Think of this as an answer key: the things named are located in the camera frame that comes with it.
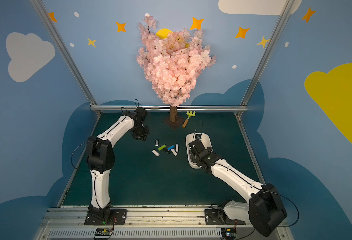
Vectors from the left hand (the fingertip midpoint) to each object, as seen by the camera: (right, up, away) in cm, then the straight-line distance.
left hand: (146, 135), depth 96 cm
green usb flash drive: (+9, -9, +5) cm, 14 cm away
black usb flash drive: (+12, -10, +5) cm, 17 cm away
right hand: (+35, -8, -10) cm, 37 cm away
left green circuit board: (-16, -46, -24) cm, 54 cm away
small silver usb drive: (+5, -6, +7) cm, 11 cm away
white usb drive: (+18, -11, +3) cm, 21 cm away
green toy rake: (+30, +16, +27) cm, 43 cm away
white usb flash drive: (+6, -13, +2) cm, 14 cm away
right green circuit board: (+46, -47, -23) cm, 70 cm away
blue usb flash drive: (+16, -9, +5) cm, 19 cm away
